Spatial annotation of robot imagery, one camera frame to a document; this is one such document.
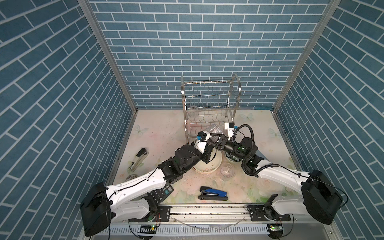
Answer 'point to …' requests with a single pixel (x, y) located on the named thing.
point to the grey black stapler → (140, 157)
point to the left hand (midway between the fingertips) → (214, 143)
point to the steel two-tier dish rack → (207, 103)
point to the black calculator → (158, 195)
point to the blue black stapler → (208, 193)
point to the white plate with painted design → (215, 162)
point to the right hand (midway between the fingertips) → (205, 136)
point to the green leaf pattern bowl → (232, 158)
